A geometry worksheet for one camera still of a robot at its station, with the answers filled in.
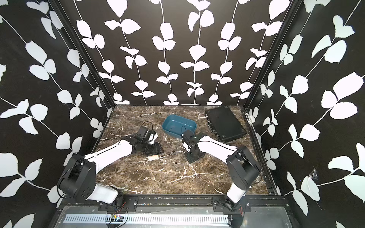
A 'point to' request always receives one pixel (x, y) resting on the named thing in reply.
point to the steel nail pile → (179, 166)
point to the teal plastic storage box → (175, 125)
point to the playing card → (154, 157)
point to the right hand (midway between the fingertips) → (189, 157)
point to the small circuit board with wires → (118, 217)
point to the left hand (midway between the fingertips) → (162, 149)
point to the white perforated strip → (103, 218)
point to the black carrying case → (224, 123)
